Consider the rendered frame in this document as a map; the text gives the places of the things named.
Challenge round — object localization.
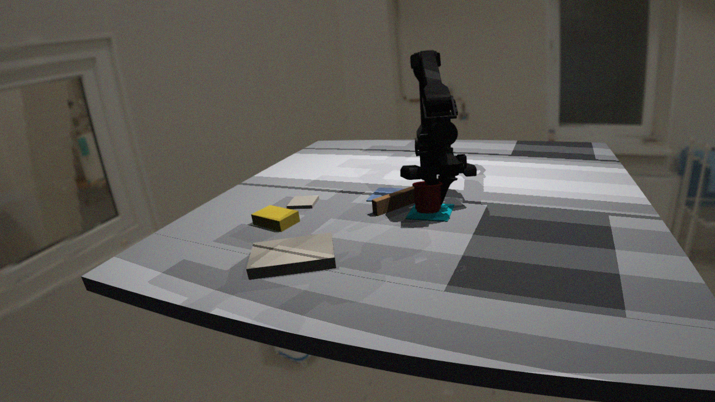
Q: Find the brown wooden beam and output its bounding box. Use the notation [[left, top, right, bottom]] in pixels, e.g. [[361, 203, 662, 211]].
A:
[[372, 186, 414, 216]]

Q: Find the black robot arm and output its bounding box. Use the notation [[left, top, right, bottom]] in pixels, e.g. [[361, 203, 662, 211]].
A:
[[410, 50, 467, 177]]

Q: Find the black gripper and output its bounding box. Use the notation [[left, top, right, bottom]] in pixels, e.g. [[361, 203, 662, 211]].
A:
[[401, 143, 476, 205]]

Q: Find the yellow rectangular block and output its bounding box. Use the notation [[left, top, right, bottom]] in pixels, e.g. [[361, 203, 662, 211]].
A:
[[251, 205, 300, 232]]

